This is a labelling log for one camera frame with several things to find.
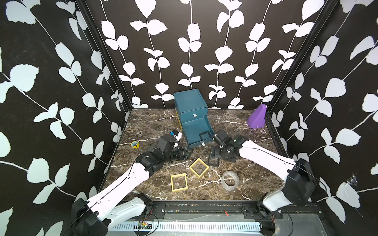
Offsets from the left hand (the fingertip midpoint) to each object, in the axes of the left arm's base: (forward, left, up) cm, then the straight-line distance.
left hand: (190, 149), depth 74 cm
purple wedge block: (+29, -49, -12) cm, 58 cm away
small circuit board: (-30, +24, -21) cm, 43 cm away
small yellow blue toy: (+16, +38, -20) cm, 46 cm away
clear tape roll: (-11, -26, -19) cm, 34 cm away
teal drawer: (+23, -6, -15) cm, 28 cm away
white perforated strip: (-32, -13, -20) cm, 40 cm away
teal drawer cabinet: (+32, -1, +1) cm, 32 cm away
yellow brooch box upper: (+3, -6, -19) cm, 20 cm away
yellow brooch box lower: (-14, +7, -19) cm, 25 cm away
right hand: (+2, -14, -9) cm, 17 cm away
